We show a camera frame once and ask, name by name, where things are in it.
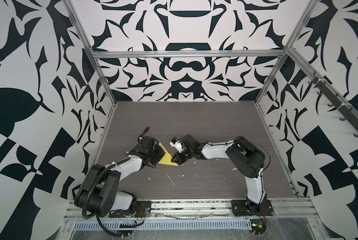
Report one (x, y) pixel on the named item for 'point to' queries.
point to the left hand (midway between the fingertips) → (167, 149)
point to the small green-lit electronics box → (258, 226)
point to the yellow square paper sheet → (166, 159)
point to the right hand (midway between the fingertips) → (172, 159)
